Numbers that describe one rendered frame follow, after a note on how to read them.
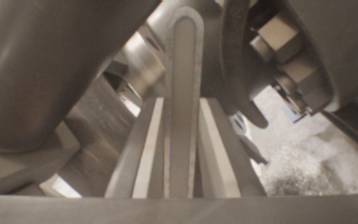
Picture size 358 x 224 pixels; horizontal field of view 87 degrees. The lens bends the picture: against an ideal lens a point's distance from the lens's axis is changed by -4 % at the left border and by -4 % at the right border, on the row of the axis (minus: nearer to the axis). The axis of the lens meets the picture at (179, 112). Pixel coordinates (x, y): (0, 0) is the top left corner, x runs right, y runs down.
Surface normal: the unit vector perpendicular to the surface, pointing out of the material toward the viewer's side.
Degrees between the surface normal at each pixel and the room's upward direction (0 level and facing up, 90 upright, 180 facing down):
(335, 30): 95
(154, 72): 68
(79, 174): 78
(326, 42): 97
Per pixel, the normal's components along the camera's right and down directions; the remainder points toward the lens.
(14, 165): 0.71, -0.60
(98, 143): 0.22, -0.06
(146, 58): -0.37, 0.12
